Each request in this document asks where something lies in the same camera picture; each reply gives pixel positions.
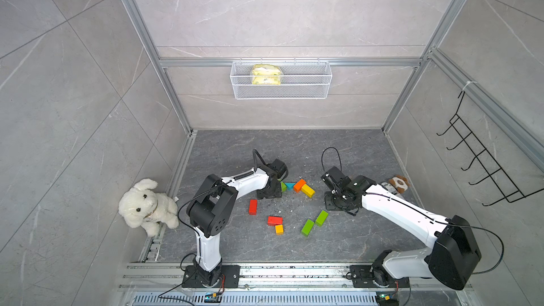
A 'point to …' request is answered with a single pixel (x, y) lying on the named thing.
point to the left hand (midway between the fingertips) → (275, 191)
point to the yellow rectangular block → (308, 190)
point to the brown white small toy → (400, 183)
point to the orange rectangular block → (299, 185)
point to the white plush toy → (142, 206)
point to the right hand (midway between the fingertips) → (331, 203)
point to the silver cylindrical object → (389, 188)
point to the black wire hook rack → (511, 191)
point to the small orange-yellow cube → (279, 229)
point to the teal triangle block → (290, 185)
